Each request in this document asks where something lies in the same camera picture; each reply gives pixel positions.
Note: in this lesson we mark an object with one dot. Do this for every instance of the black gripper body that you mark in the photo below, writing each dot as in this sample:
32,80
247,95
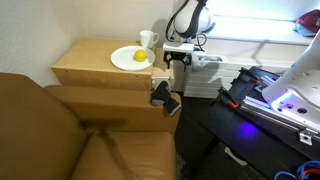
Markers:
178,56

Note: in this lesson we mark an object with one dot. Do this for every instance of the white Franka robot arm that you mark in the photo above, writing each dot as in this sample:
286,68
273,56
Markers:
300,86

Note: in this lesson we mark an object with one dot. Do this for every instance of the light wooden dresser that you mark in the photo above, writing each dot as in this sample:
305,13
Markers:
90,53

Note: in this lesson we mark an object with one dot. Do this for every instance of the yellow lemon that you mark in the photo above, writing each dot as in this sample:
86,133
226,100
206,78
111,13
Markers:
140,55

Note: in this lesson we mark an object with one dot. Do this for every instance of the black grey sock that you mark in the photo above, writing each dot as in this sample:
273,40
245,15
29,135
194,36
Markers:
161,95

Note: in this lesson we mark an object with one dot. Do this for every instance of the white ceramic mug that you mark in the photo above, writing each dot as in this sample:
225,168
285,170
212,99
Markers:
146,38

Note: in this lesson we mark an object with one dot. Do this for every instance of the white round plate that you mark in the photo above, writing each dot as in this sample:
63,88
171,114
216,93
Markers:
123,60

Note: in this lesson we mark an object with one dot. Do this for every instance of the orange black bar clamp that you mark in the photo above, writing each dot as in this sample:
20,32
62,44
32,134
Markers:
229,99
249,76

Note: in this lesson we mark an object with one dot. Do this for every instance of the white window sill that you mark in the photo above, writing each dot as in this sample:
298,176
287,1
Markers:
253,30

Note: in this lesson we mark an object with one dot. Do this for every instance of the black robot table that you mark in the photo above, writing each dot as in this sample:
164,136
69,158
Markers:
240,140

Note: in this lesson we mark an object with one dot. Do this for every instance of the blue cloth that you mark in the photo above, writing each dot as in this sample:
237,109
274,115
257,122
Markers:
301,30

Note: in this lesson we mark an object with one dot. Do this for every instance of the maroon cap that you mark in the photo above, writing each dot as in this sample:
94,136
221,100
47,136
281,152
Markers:
310,20

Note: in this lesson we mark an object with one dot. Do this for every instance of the brown leather armchair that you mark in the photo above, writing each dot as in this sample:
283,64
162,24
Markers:
50,133

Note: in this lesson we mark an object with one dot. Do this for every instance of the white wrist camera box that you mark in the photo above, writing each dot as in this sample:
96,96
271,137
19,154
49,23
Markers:
178,47

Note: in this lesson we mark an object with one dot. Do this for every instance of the white wall heater unit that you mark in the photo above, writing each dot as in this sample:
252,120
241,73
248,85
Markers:
213,83

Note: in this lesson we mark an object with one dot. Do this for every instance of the aluminium mounting rail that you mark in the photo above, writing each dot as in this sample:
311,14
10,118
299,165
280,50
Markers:
276,116

